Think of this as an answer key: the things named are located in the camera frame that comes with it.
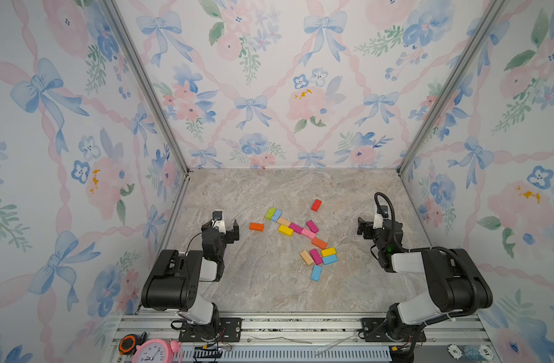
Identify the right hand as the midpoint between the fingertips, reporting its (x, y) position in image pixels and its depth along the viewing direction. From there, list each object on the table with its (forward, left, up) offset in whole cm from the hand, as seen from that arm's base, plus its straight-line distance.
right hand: (373, 217), depth 94 cm
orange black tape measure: (-45, +84, -2) cm, 96 cm away
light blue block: (+4, +41, -5) cm, 41 cm away
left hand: (-3, +61, +2) cm, 61 cm away
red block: (+11, +22, -7) cm, 26 cm away
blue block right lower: (-16, +19, -7) cm, 26 cm away
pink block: (-4, +26, -7) cm, 28 cm away
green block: (+6, +43, -6) cm, 44 cm away
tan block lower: (-15, +28, -6) cm, 32 cm away
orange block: (-2, +49, -6) cm, 49 cm away
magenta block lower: (-15, +24, -7) cm, 29 cm away
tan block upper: (+1, +37, -6) cm, 38 cm away
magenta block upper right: (-1, +25, -6) cm, 26 cm away
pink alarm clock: (-47, +75, -4) cm, 89 cm away
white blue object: (-46, -20, -4) cm, 50 cm away
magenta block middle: (-2, +32, -6) cm, 33 cm away
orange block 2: (-8, +22, -8) cm, 25 cm away
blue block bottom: (-21, +25, -6) cm, 33 cm away
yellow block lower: (-13, +19, -6) cm, 24 cm away
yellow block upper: (-3, +36, -6) cm, 37 cm away
